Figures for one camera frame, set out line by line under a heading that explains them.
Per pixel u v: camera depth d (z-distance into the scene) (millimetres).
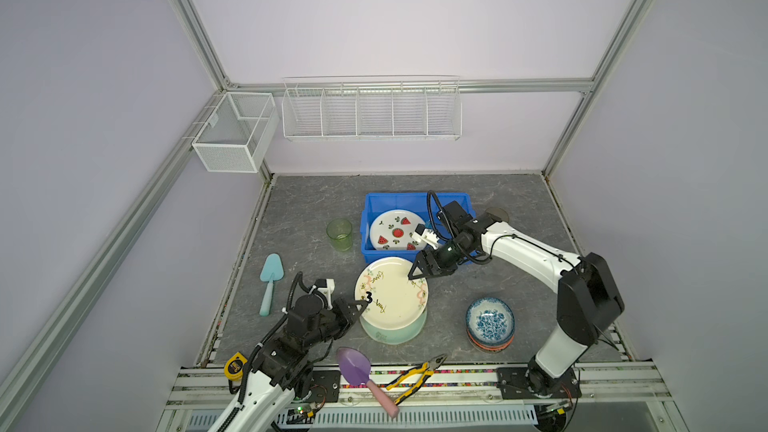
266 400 532
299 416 723
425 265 722
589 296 458
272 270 941
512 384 738
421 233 788
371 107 986
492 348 718
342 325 684
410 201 1073
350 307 737
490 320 768
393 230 1025
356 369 770
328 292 739
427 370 754
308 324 601
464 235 632
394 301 788
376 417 707
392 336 801
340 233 1004
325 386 738
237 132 1046
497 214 985
